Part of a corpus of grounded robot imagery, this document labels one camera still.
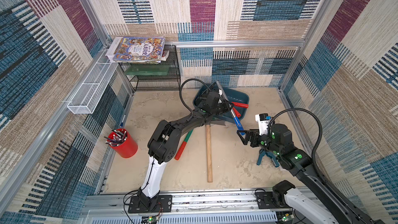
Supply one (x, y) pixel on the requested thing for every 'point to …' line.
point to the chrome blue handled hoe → (235, 117)
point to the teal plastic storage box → (239, 99)
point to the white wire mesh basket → (86, 98)
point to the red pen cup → (119, 141)
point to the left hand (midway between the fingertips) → (235, 104)
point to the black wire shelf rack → (154, 83)
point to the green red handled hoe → (177, 157)
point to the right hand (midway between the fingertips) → (245, 133)
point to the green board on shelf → (147, 70)
